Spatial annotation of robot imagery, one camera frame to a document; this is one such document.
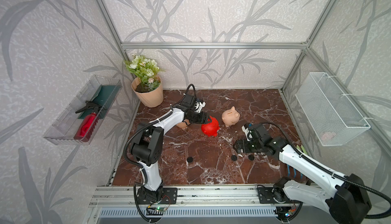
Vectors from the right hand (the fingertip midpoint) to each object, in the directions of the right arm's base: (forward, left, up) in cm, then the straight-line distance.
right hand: (239, 145), depth 82 cm
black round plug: (-4, +27, -9) cm, 29 cm away
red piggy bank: (+11, +15, 0) cm, 18 cm away
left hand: (+15, +17, +2) cm, 23 cm away
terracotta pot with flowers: (+40, +57, +8) cm, 70 cm away
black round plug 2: (-4, +2, -9) cm, 10 cm away
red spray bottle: (-3, +64, +28) cm, 70 cm away
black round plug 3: (-4, -8, -9) cm, 12 cm away
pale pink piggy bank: (+19, +3, -1) cm, 19 cm away
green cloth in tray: (+16, +69, +23) cm, 74 cm away
